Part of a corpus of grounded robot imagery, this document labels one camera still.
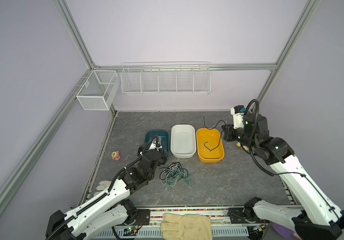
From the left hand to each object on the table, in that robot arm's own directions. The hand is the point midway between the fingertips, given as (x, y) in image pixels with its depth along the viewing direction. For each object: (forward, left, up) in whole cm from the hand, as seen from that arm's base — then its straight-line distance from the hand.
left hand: (154, 148), depth 76 cm
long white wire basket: (+48, -7, +9) cm, 49 cm away
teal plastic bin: (+20, -3, -15) cm, 25 cm away
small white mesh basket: (+50, +41, 0) cm, 64 cm away
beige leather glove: (-33, -9, -19) cm, 39 cm away
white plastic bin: (+16, -17, -20) cm, 31 cm away
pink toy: (+6, +26, -16) cm, 32 cm away
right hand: (+1, -33, +13) cm, 36 cm away
